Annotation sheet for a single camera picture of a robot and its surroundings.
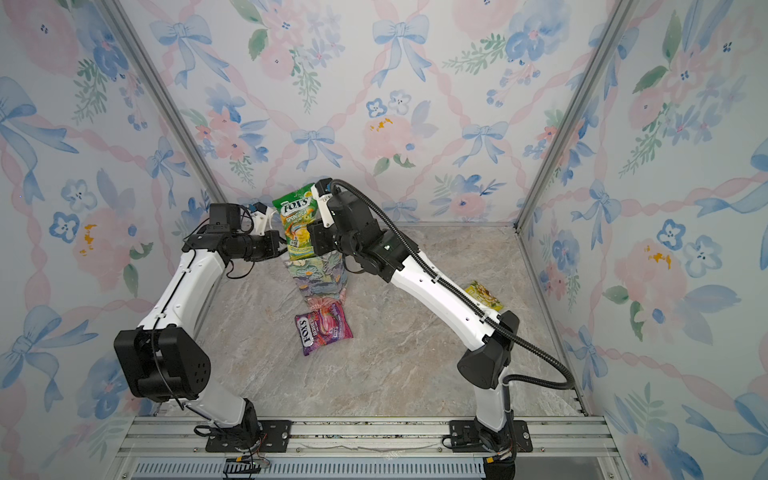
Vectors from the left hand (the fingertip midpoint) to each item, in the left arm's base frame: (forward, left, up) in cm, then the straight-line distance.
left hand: (291, 242), depth 83 cm
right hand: (-7, -9, +14) cm, 18 cm away
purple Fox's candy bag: (-15, -7, -21) cm, 27 cm away
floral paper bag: (-7, -8, -7) cm, 13 cm away
